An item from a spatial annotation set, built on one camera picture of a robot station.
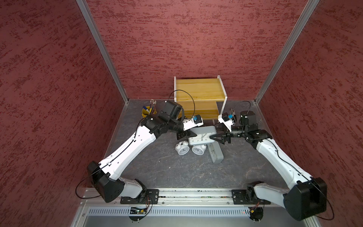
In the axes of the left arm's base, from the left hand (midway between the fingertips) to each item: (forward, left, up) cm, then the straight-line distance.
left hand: (191, 132), depth 69 cm
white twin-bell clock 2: (0, -5, -21) cm, 22 cm away
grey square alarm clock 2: (-3, -15, -18) cm, 24 cm away
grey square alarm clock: (-1, -6, -1) cm, 6 cm away
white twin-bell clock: (0, +5, -19) cm, 20 cm away
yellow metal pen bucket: (+27, +32, -17) cm, 46 cm away
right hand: (+1, -10, -4) cm, 11 cm away
